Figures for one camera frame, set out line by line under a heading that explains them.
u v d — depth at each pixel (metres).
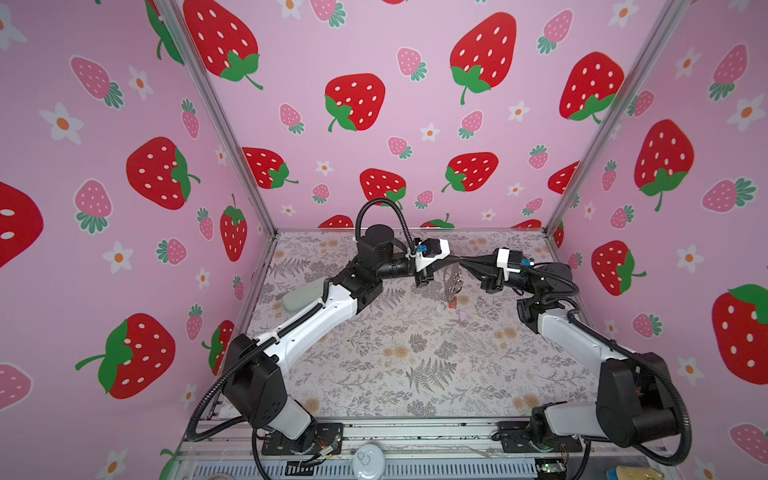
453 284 0.71
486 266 0.66
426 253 0.55
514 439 0.73
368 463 0.66
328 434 0.75
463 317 0.96
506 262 0.57
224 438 0.75
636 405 0.42
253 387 0.42
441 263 0.57
